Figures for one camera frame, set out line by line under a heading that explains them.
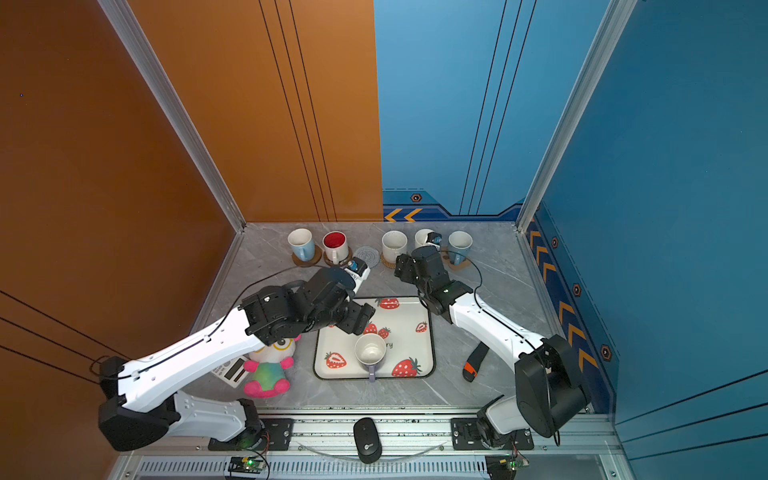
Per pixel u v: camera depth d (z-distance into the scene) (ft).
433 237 2.43
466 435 2.39
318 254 3.62
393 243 3.45
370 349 2.85
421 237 3.38
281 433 2.42
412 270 2.48
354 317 1.93
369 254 3.57
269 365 2.57
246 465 2.33
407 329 3.02
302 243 3.30
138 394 1.28
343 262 3.52
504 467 2.29
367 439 2.36
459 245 3.27
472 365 2.72
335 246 3.38
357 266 1.93
